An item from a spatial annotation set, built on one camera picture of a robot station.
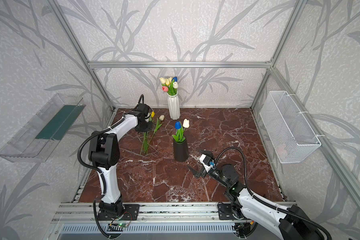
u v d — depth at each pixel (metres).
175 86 0.91
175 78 0.92
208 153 0.69
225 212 0.74
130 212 0.72
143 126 0.91
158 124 1.08
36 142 0.64
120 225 0.71
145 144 0.99
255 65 0.94
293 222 0.46
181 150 0.85
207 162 0.61
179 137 0.80
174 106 1.03
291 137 0.61
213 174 0.66
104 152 0.54
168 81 0.93
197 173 0.65
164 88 0.84
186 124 0.74
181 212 0.75
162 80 0.87
